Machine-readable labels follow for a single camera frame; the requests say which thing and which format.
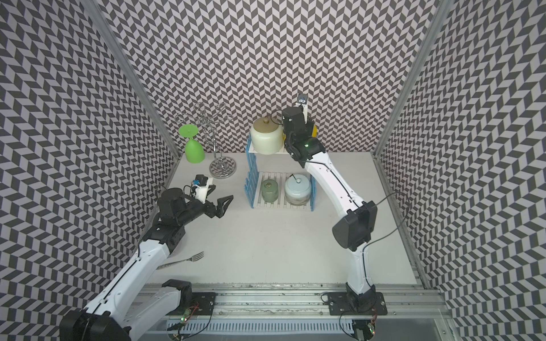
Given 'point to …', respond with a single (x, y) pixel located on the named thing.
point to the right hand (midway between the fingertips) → (302, 118)
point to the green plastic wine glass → (194, 150)
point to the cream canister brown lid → (266, 136)
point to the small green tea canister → (269, 190)
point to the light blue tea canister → (298, 190)
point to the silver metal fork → (197, 256)
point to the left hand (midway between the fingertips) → (222, 193)
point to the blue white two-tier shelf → (276, 180)
